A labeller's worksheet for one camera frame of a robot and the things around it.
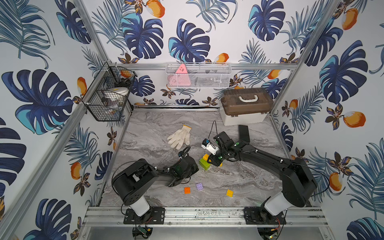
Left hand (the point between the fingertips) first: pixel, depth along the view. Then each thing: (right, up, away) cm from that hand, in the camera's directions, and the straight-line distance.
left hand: (200, 163), depth 90 cm
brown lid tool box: (+30, +36, +8) cm, 47 cm away
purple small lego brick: (-1, -11, -7) cm, 13 cm away
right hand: (+6, +4, -4) cm, 8 cm away
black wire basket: (-57, +38, +1) cm, 69 cm away
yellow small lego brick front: (+16, -14, -8) cm, 23 cm away
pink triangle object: (-11, +51, 0) cm, 52 cm away
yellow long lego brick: (+3, +5, -6) cm, 8 cm away
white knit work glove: (-16, +13, +14) cm, 25 cm away
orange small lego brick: (-7, -13, -7) cm, 17 cm away
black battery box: (+32, +18, +17) cm, 41 cm away
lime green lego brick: (+2, 0, -2) cm, 3 cm away
